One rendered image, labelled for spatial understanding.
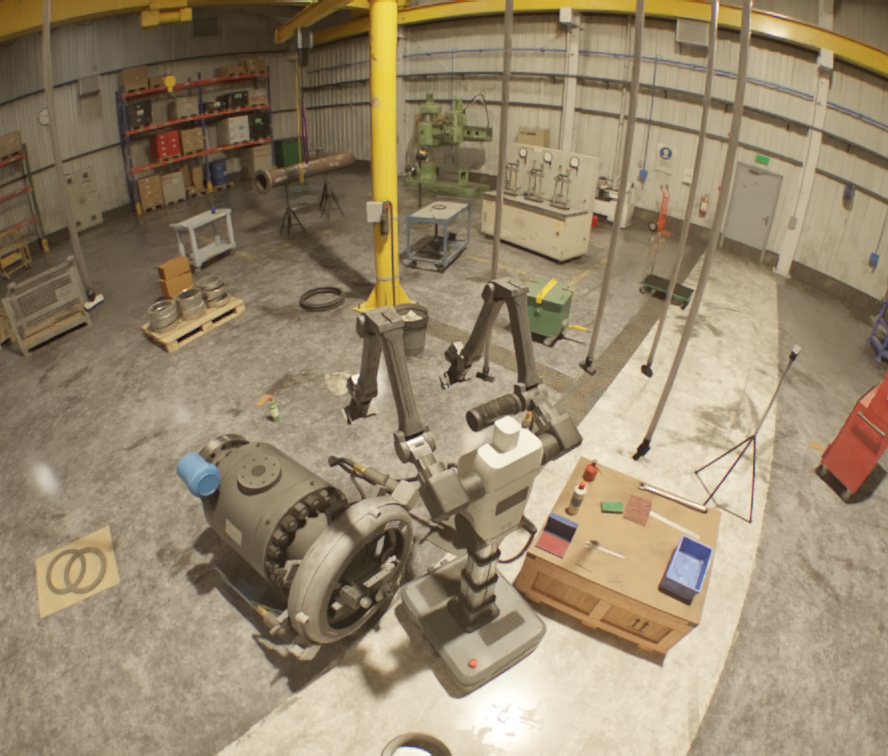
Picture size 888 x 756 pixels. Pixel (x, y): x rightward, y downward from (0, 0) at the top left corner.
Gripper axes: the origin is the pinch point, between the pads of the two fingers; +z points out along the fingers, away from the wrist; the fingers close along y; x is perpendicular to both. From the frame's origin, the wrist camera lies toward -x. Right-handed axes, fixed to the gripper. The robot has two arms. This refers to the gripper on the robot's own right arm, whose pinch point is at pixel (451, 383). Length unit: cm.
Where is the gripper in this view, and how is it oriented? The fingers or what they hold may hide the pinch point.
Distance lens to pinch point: 192.6
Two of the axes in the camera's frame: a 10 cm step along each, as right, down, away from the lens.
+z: -2.9, 4.5, 8.4
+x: 4.6, 8.4, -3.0
